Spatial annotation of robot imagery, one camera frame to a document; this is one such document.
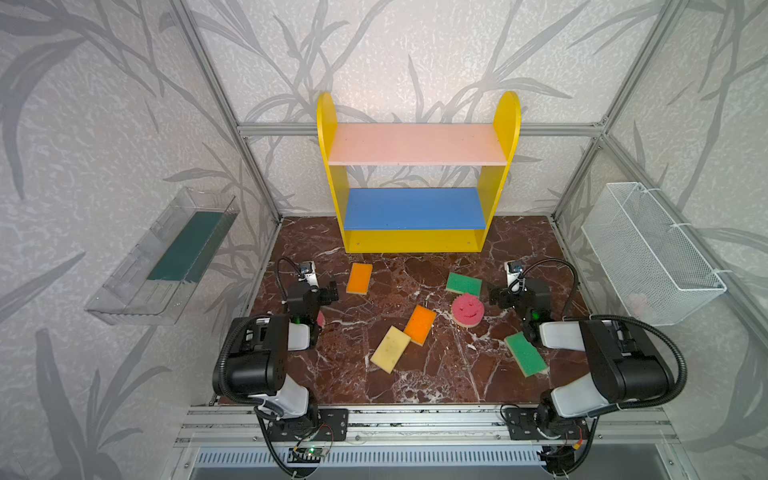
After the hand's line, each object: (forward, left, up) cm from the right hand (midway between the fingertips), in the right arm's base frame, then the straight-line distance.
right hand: (503, 277), depth 95 cm
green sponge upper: (+1, +12, -6) cm, 13 cm away
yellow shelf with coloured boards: (+18, +27, +8) cm, 33 cm away
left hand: (0, +59, +2) cm, 59 cm away
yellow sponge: (-22, +36, -4) cm, 42 cm away
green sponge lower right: (-23, -4, -6) cm, 24 cm away
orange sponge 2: (-13, +27, -6) cm, 31 cm away
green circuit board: (-46, +56, -8) cm, 73 cm away
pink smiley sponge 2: (-12, +58, -5) cm, 59 cm away
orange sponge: (+4, +48, -6) cm, 48 cm away
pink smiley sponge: (-10, +13, -3) cm, 16 cm away
